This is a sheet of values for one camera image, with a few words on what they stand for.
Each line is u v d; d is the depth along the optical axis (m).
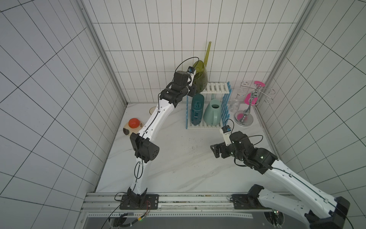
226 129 0.63
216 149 0.65
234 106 0.98
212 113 0.93
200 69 0.77
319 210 0.39
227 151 0.64
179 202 0.74
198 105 0.90
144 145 0.50
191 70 0.67
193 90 0.71
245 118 1.09
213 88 0.92
